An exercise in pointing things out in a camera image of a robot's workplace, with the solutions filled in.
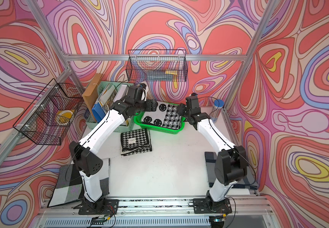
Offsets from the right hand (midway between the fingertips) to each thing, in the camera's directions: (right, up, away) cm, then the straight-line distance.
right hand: (180, 111), depth 88 cm
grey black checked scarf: (-64, -43, -9) cm, 77 cm away
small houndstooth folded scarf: (-29, -21, +6) cm, 36 cm away
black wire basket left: (-75, -4, -9) cm, 75 cm away
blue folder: (-54, -1, +3) cm, 54 cm away
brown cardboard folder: (-54, +10, -6) cm, 55 cm away
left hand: (-17, +4, -6) cm, 18 cm away
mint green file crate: (-48, +14, +10) cm, 51 cm away
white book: (-38, +14, +6) cm, 41 cm away
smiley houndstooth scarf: (-9, -2, +17) cm, 19 cm away
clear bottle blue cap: (+28, +5, +9) cm, 30 cm away
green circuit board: (-44, -58, -16) cm, 74 cm away
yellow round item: (-61, -4, -17) cm, 64 cm away
